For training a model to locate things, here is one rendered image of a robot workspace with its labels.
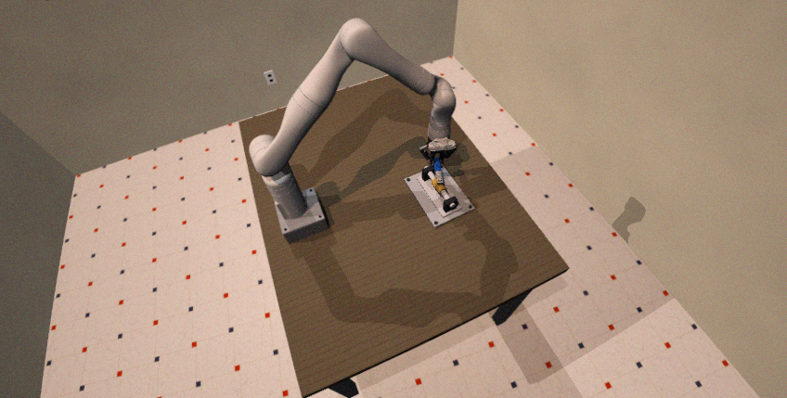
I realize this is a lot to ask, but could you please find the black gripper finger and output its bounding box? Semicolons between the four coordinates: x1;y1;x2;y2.
419;144;436;166
439;148;456;165

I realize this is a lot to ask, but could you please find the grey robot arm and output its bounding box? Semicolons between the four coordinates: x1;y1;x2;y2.
249;19;457;220

